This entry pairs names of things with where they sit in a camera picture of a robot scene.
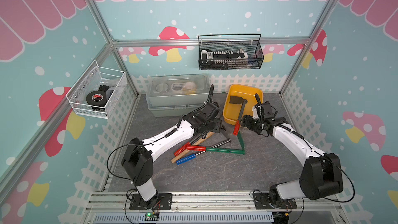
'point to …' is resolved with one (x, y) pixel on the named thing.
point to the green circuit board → (151, 216)
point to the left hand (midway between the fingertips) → (216, 126)
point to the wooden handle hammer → (172, 160)
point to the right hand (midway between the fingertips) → (243, 122)
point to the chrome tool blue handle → (183, 160)
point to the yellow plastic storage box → (231, 111)
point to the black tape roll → (97, 98)
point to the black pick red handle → (189, 143)
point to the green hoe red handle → (236, 151)
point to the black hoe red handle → (237, 100)
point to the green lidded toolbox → (180, 95)
